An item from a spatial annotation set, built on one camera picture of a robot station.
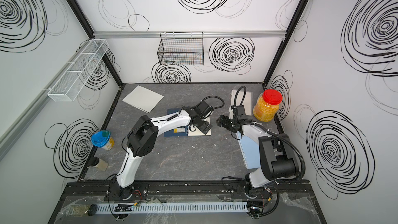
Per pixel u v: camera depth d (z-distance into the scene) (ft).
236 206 2.32
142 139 1.74
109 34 2.96
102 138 2.68
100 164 2.47
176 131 3.08
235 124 2.27
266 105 2.96
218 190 2.47
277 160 1.46
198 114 2.32
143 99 3.72
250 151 2.85
